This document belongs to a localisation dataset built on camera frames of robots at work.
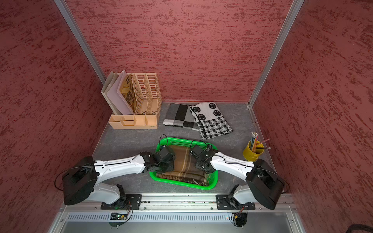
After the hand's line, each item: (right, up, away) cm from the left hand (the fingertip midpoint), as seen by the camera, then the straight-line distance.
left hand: (172, 169), depth 83 cm
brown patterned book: (-34, +49, +18) cm, 62 cm away
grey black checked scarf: (+3, +32, +28) cm, 42 cm away
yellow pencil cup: (+46, +8, +1) cm, 46 cm away
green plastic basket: (-4, +16, +5) cm, 17 cm away
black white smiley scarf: (+25, +27, +20) cm, 42 cm away
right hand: (+18, 0, +2) cm, 18 cm away
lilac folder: (-39, +43, +10) cm, 59 cm away
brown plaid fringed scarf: (+7, 0, -1) cm, 8 cm away
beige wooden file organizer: (-24, +53, +31) cm, 66 cm away
